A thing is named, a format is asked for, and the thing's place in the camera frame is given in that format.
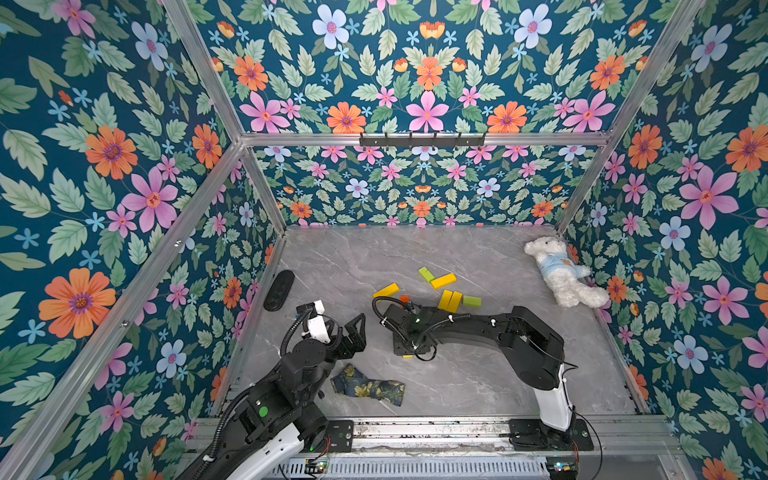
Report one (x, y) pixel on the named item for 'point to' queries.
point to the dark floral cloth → (351, 381)
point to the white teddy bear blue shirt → (563, 275)
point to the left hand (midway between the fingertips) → (357, 321)
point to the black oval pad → (280, 285)
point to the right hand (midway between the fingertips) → (406, 341)
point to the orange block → (405, 299)
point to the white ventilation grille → (419, 465)
